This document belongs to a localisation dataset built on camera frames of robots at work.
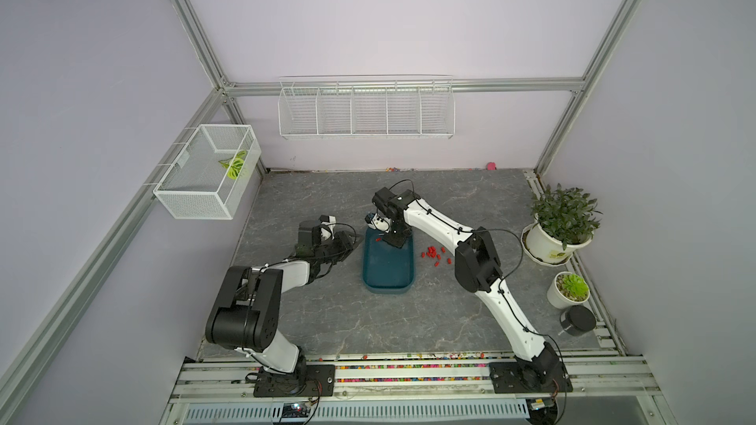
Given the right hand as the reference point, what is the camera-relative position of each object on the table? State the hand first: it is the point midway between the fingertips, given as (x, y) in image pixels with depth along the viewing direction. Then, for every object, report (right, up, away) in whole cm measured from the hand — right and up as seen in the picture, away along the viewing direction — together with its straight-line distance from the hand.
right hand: (398, 235), depth 100 cm
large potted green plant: (+47, +6, -18) cm, 51 cm away
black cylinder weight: (+48, -21, -21) cm, 56 cm away
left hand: (-11, -1, -10) cm, 15 cm away
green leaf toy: (-46, +22, -19) cm, 55 cm away
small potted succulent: (+46, -12, -21) cm, 52 cm away
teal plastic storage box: (-4, -9, -8) cm, 13 cm away
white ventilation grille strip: (+14, -39, -29) cm, 51 cm away
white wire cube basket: (-53, +20, -17) cm, 59 cm away
